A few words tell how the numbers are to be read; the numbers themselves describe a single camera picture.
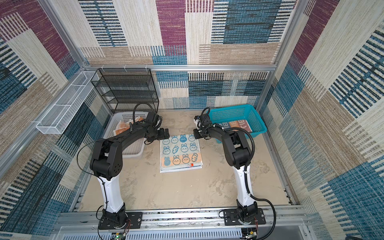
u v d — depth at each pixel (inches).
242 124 42.8
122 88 42.6
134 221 28.9
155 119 32.1
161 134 35.1
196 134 37.1
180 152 38.1
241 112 48.1
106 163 20.8
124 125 42.1
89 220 29.5
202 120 33.7
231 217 28.7
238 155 23.3
